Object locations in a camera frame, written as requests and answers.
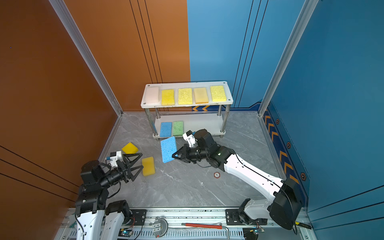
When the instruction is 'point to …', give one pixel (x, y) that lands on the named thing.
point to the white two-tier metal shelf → (173, 108)
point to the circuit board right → (257, 231)
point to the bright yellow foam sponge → (130, 148)
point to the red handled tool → (205, 225)
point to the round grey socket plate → (159, 227)
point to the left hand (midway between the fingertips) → (142, 159)
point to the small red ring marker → (217, 175)
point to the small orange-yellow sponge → (148, 165)
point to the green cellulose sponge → (178, 128)
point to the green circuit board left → (125, 232)
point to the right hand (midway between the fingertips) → (171, 157)
